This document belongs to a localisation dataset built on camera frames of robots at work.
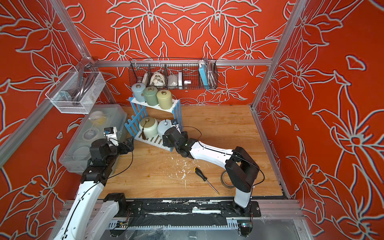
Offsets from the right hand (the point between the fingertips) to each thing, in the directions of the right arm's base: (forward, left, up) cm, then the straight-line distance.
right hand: (167, 135), depth 84 cm
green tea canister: (+12, +8, +19) cm, 24 cm away
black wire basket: (+39, -1, +16) cm, 42 cm away
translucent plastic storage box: (-12, +48, -1) cm, 49 cm away
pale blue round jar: (+9, +5, -3) cm, 11 cm away
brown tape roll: (-21, -32, -15) cm, 41 cm away
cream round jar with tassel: (+9, +14, -3) cm, 17 cm away
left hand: (-5, +21, +6) cm, 23 cm away
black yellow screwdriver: (-16, -18, -14) cm, 28 cm away
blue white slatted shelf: (+20, +22, 0) cm, 29 cm away
